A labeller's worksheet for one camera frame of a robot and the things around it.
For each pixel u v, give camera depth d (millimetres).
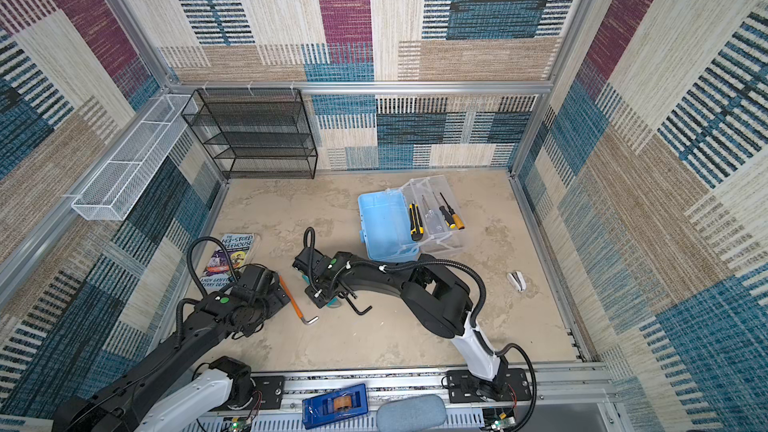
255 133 1108
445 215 934
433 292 533
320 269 686
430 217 929
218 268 939
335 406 671
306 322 843
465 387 734
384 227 1030
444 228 909
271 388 749
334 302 845
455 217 917
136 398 423
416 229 932
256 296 646
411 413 679
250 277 649
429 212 939
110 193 702
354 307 869
